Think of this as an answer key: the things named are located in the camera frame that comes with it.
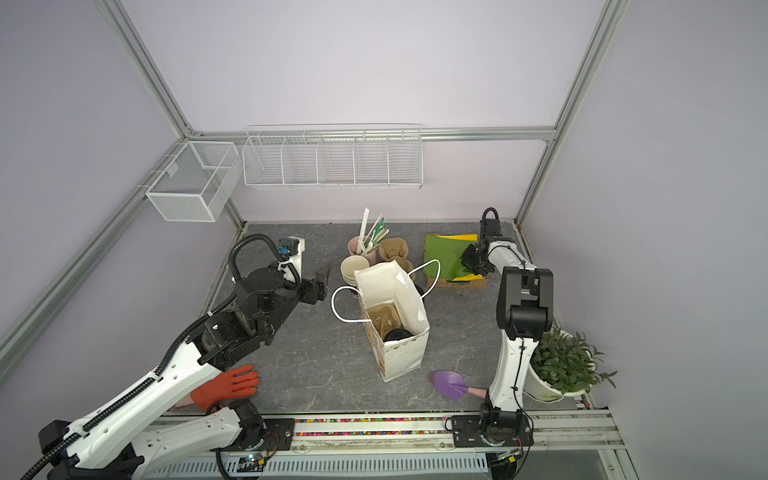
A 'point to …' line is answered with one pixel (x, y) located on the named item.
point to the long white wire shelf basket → (337, 156)
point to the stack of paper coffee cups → (349, 265)
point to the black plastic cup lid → (397, 334)
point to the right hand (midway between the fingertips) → (467, 264)
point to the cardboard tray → (443, 283)
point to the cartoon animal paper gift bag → (385, 283)
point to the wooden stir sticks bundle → (379, 231)
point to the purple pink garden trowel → (453, 386)
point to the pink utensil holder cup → (359, 246)
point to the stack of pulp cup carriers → (396, 249)
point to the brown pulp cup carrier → (385, 317)
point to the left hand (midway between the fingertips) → (315, 266)
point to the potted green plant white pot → (563, 365)
